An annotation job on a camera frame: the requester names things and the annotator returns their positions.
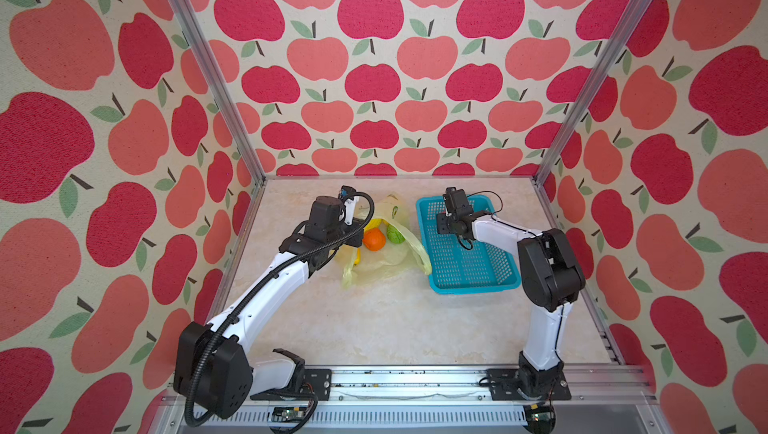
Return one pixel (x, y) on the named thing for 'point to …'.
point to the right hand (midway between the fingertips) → (453, 219)
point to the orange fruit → (374, 239)
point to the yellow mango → (358, 260)
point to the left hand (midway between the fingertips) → (368, 224)
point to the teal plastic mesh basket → (460, 265)
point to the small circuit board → (288, 414)
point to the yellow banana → (374, 224)
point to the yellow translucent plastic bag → (363, 267)
